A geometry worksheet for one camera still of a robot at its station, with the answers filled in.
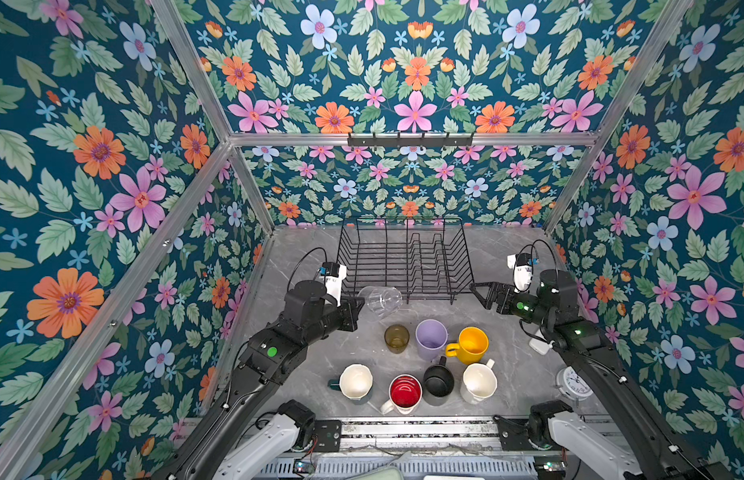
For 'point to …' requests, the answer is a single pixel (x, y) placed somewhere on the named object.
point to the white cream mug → (479, 382)
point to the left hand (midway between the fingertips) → (370, 296)
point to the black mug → (438, 380)
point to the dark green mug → (356, 382)
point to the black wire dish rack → (426, 258)
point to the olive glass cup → (396, 337)
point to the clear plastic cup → (381, 301)
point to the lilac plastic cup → (431, 334)
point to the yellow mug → (473, 342)
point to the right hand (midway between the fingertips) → (481, 286)
